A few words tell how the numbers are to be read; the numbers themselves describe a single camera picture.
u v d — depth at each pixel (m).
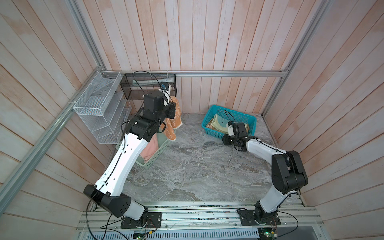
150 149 0.96
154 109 0.46
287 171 0.48
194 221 0.74
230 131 0.87
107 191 0.39
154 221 0.73
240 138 0.73
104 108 0.73
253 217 0.73
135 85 0.89
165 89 0.55
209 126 1.07
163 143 0.95
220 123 1.10
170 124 0.73
